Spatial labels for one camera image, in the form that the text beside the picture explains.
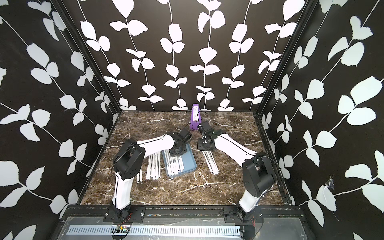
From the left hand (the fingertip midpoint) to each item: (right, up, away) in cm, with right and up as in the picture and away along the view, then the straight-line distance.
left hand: (183, 150), depth 96 cm
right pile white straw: (+18, -6, -3) cm, 19 cm away
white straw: (-5, -8, -6) cm, 11 cm away
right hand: (+11, +5, -7) cm, 14 cm away
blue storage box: (+3, -6, -3) cm, 7 cm away
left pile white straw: (-17, -10, -6) cm, 21 cm away
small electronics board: (-27, -33, -25) cm, 50 cm away
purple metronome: (+8, +21, +8) cm, 24 cm away
